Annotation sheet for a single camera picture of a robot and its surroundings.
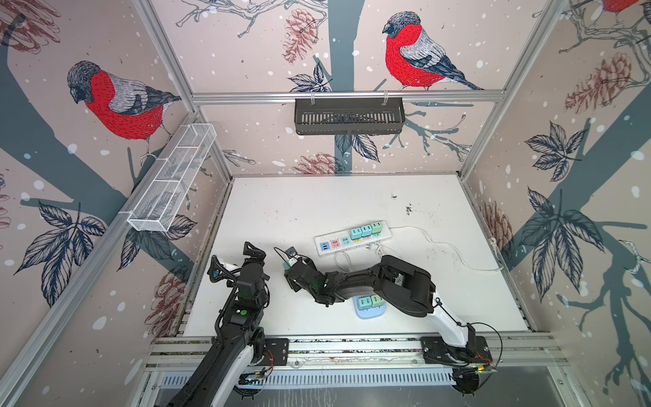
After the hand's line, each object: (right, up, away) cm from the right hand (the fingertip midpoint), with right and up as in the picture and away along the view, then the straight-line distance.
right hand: (290, 270), depth 92 cm
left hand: (-13, +10, -12) cm, 20 cm away
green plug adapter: (+33, +16, +3) cm, 36 cm away
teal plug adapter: (+29, +15, +1) cm, 32 cm away
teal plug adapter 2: (+25, +14, +1) cm, 28 cm away
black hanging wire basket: (+23, +61, +12) cm, 66 cm away
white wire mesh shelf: (-35, +26, -19) cm, 48 cm away
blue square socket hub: (+29, -10, -12) cm, 33 cm away
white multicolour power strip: (+16, +9, +3) cm, 19 cm away
